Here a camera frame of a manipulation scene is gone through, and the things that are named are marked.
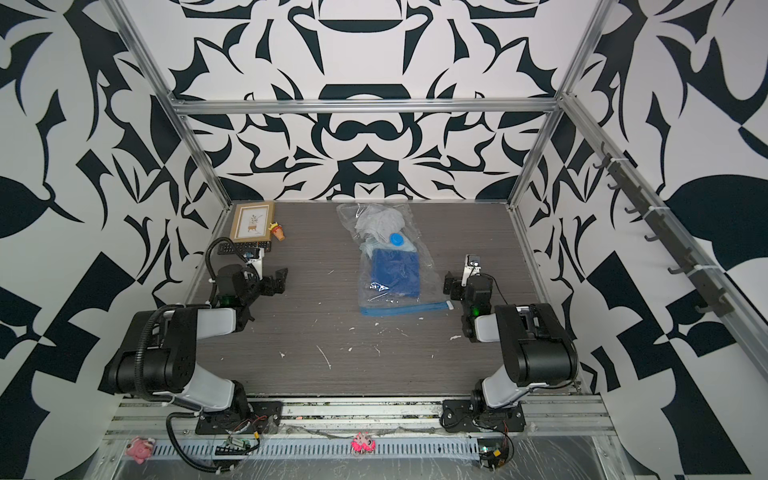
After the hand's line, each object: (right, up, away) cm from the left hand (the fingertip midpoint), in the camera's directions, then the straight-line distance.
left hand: (268, 264), depth 95 cm
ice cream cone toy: (-2, +11, +13) cm, 17 cm away
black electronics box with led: (+62, -42, -24) cm, 78 cm away
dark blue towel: (+41, -2, +5) cm, 41 cm away
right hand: (+61, -2, 0) cm, 61 cm away
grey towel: (+35, +14, +13) cm, 40 cm away
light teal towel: (+31, +6, +8) cm, 33 cm away
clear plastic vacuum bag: (+33, -9, -6) cm, 35 cm away
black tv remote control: (-18, +4, +10) cm, 21 cm away
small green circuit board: (+2, -38, -25) cm, 46 cm away
